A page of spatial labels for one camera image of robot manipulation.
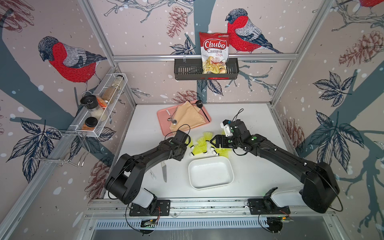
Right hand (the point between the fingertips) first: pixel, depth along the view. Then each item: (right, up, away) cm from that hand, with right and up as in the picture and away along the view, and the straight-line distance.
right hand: (215, 140), depth 82 cm
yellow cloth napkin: (-18, +15, +31) cm, 39 cm away
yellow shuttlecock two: (-7, -4, +13) cm, 15 cm away
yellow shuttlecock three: (-8, -7, +9) cm, 14 cm away
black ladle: (-8, +23, +36) cm, 44 cm away
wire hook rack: (-67, -2, -11) cm, 68 cm away
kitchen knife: (-30, -18, +5) cm, 35 cm away
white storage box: (-2, -20, +3) cm, 20 cm away
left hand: (-15, -5, +9) cm, 18 cm away
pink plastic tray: (-34, +14, +32) cm, 49 cm away
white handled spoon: (-27, +10, +28) cm, 41 cm away
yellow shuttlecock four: (+6, -9, +10) cm, 15 cm away
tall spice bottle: (-56, +31, +1) cm, 64 cm away
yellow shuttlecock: (-3, 0, +16) cm, 16 cm away
